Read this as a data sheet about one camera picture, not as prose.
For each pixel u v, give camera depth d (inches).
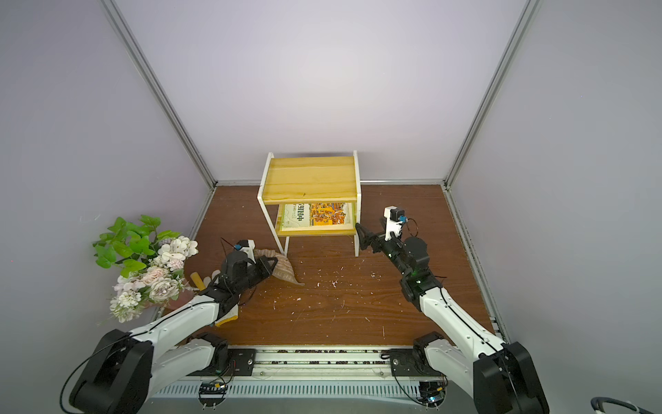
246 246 31.7
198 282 34.7
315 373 28.5
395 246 26.5
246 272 27.5
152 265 25.3
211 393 28.3
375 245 27.0
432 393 27.9
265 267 29.9
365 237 26.7
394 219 25.5
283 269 33.7
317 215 34.4
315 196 28.5
